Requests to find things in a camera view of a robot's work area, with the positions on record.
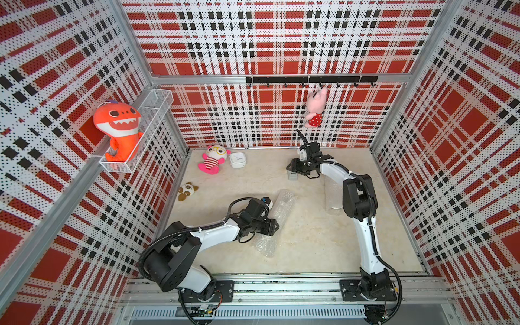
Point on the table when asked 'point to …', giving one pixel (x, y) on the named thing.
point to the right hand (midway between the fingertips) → (292, 167)
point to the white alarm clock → (237, 160)
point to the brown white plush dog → (187, 189)
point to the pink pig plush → (315, 105)
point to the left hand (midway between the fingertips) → (275, 225)
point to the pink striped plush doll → (216, 155)
